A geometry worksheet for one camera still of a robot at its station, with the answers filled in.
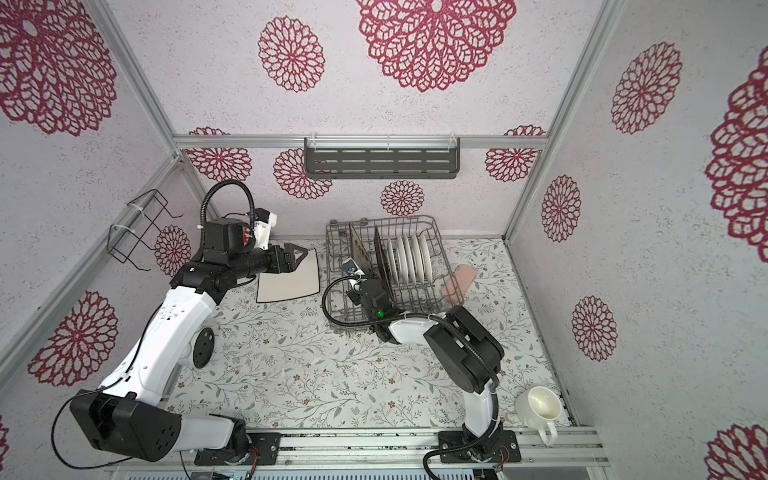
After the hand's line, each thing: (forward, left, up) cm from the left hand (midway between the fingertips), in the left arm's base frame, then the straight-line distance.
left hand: (295, 256), depth 76 cm
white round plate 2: (+13, -29, -14) cm, 35 cm away
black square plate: (+12, -23, -18) cm, 32 cm away
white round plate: (+11, -26, -15) cm, 32 cm away
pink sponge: (+6, -47, -22) cm, 52 cm away
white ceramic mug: (-30, -63, -28) cm, 76 cm away
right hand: (+7, -16, -12) cm, 21 cm away
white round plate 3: (+11, -36, -14) cm, 41 cm away
